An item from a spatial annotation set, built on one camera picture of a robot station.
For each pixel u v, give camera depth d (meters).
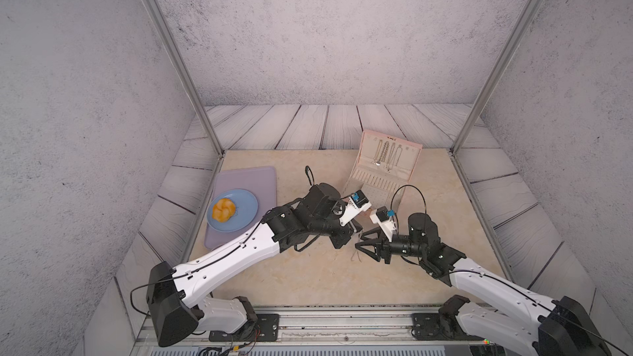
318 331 0.73
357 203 0.58
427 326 0.73
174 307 0.38
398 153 0.96
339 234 0.60
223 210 0.96
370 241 0.71
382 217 0.67
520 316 0.45
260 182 1.11
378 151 0.99
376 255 0.68
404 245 0.67
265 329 0.73
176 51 0.87
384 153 0.99
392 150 0.96
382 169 1.02
